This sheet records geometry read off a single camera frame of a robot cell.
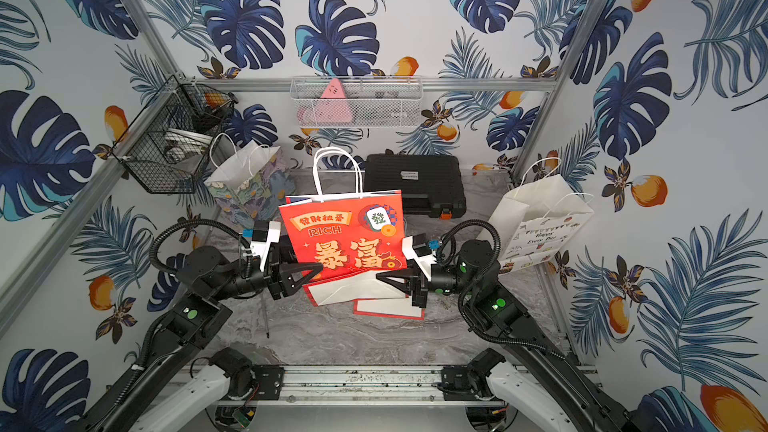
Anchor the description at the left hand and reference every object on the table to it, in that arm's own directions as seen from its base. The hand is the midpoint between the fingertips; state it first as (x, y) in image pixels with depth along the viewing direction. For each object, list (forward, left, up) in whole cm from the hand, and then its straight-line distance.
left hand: (317, 255), depth 58 cm
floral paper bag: (+27, +27, -10) cm, 39 cm away
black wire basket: (+33, +49, -4) cm, 60 cm away
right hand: (0, -12, -3) cm, 13 cm away
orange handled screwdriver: (-3, +20, -35) cm, 41 cm away
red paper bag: (+3, -17, -33) cm, 37 cm away
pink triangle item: (+50, +6, 0) cm, 51 cm away
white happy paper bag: (+19, -51, -8) cm, 55 cm away
